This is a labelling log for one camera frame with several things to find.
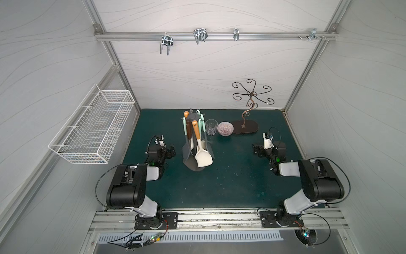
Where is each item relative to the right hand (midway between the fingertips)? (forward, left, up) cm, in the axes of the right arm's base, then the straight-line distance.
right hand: (262, 142), depth 96 cm
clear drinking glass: (+14, +32, -2) cm, 35 cm away
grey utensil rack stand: (-19, +42, +4) cm, 46 cm away
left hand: (-5, +59, +1) cm, 59 cm away
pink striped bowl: (+13, +22, -4) cm, 26 cm away
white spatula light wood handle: (-16, +35, +7) cm, 39 cm away
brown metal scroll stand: (+16, +8, -5) cm, 19 cm away
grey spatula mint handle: (-13, +45, +8) cm, 47 cm away
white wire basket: (-17, +85, +27) cm, 90 cm away
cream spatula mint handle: (-11, +34, +28) cm, 46 cm away
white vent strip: (-49, +48, -5) cm, 69 cm away
